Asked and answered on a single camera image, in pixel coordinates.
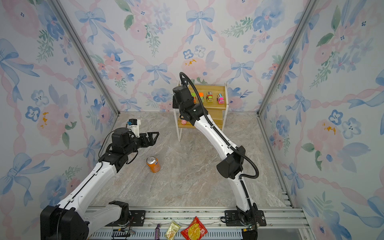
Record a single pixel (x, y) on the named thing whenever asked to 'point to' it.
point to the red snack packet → (195, 230)
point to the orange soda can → (152, 163)
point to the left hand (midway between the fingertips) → (152, 132)
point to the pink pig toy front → (183, 122)
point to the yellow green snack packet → (172, 230)
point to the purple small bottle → (157, 233)
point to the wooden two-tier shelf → (215, 100)
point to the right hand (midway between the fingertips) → (180, 94)
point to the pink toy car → (220, 98)
